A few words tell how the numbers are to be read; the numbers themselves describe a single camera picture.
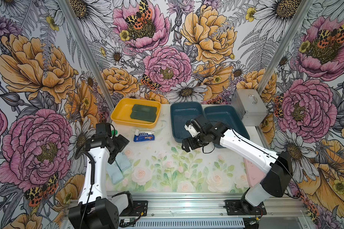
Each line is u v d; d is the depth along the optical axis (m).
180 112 1.18
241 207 0.67
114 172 0.85
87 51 0.88
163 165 0.89
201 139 0.66
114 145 0.65
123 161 0.90
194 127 0.64
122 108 1.19
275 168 0.43
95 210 0.38
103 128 0.59
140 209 0.73
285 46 0.86
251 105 1.02
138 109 1.19
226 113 1.15
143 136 0.99
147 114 1.18
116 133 0.94
